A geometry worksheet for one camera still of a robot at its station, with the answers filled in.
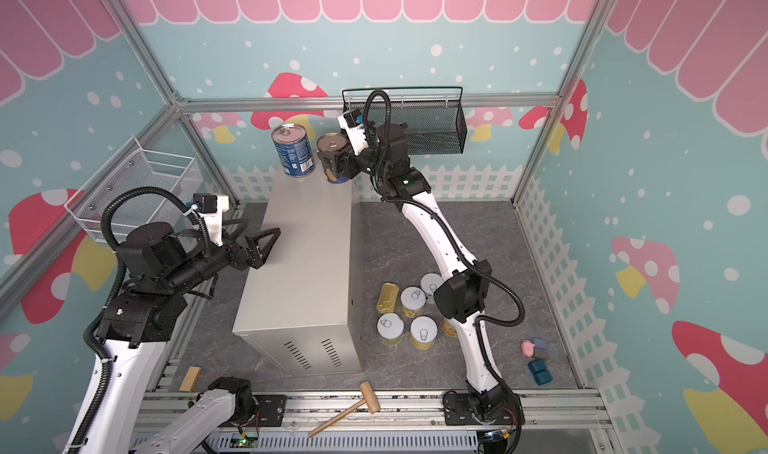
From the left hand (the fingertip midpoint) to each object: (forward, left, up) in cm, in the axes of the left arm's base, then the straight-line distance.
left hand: (264, 233), depth 62 cm
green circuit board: (-33, +9, -40) cm, 53 cm away
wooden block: (-21, +26, -37) cm, 49 cm away
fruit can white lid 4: (-8, -36, -32) cm, 48 cm away
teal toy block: (-16, -67, -37) cm, 78 cm away
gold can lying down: (+2, -26, -34) cm, 42 cm away
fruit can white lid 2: (+1, -33, -34) cm, 47 cm away
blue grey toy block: (-9, -69, -37) cm, 79 cm away
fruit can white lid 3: (-7, -27, -33) cm, 43 cm away
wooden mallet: (-24, -22, -36) cm, 49 cm away
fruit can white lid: (+7, -38, -33) cm, 51 cm away
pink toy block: (-11, -65, -36) cm, 75 cm away
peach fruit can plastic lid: (-7, -43, -33) cm, 55 cm away
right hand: (+24, -11, +6) cm, 27 cm away
